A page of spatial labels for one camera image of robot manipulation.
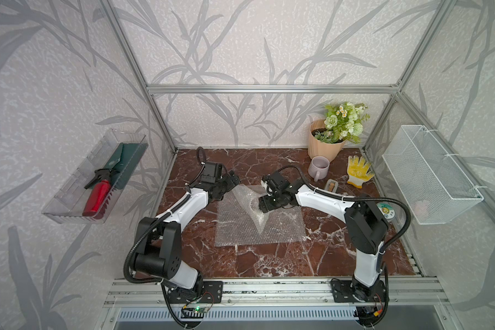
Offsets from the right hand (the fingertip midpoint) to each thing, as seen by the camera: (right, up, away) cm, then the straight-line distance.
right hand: (265, 203), depth 91 cm
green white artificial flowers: (+37, +37, +4) cm, 53 cm away
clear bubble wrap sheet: (-12, -8, 0) cm, 14 cm away
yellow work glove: (+50, +14, +19) cm, 55 cm away
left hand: (-14, +9, 0) cm, 17 cm away
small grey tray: (+33, +7, +8) cm, 34 cm away
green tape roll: (+52, -2, -4) cm, 52 cm away
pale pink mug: (+27, +16, +12) cm, 34 cm away
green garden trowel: (-50, +18, -20) cm, 57 cm away
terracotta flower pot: (+27, +26, +13) cm, 39 cm away
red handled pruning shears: (-49, +8, -32) cm, 59 cm away
